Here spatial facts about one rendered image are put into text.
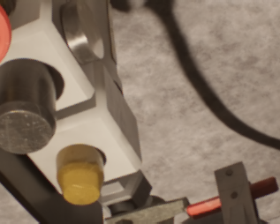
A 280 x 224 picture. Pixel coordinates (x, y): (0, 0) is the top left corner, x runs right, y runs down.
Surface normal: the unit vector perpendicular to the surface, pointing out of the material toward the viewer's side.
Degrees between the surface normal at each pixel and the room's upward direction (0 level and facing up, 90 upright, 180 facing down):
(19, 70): 90
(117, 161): 0
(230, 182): 90
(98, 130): 0
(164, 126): 0
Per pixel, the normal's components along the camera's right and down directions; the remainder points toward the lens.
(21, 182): 0.93, -0.32
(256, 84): 0.11, 0.73
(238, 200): -0.37, -0.61
